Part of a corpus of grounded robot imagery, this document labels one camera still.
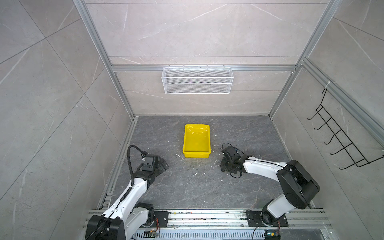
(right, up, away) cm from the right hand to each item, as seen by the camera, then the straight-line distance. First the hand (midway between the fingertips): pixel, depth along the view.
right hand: (221, 164), depth 93 cm
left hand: (-38, +2, -6) cm, 39 cm away
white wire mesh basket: (-16, +56, +8) cm, 58 cm away
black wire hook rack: (+50, +10, -33) cm, 61 cm away
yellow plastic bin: (-16, +14, +11) cm, 23 cm away
